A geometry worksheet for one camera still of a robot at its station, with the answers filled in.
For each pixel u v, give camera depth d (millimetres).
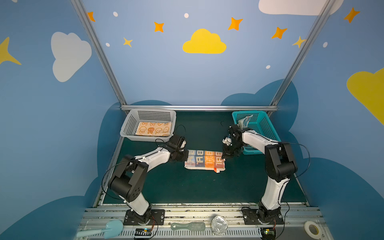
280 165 518
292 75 957
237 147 807
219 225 675
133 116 1107
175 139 751
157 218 744
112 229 704
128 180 454
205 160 929
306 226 718
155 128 1087
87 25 737
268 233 733
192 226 705
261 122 1116
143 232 731
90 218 754
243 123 1042
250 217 744
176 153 712
